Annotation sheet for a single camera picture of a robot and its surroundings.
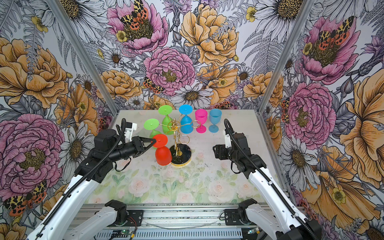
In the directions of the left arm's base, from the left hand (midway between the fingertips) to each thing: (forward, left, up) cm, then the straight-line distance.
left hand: (156, 146), depth 67 cm
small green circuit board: (-28, +15, -29) cm, 43 cm away
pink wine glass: (+33, -22, -16) cm, 43 cm away
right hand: (+3, -30, -11) cm, 32 cm away
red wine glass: (0, -2, -7) cm, 8 cm away
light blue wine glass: (+34, -32, -16) cm, 49 cm away
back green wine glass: (+22, -2, +1) cm, 22 cm away
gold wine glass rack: (+11, -9, -26) cm, 30 cm away
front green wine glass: (+12, +4, +1) cm, 12 cm away
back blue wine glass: (+13, -13, -1) cm, 18 cm away
